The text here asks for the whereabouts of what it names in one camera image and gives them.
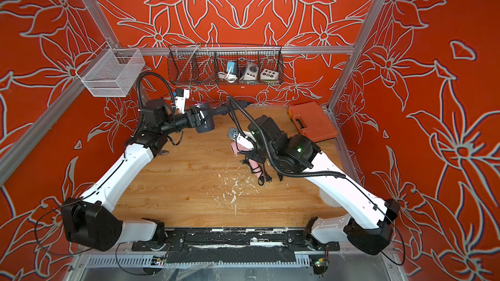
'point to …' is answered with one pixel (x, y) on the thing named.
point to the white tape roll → (328, 200)
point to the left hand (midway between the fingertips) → (208, 110)
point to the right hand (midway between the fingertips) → (246, 139)
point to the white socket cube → (269, 75)
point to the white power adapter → (251, 71)
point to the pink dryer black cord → (266, 177)
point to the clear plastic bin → (113, 73)
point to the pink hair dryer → (254, 164)
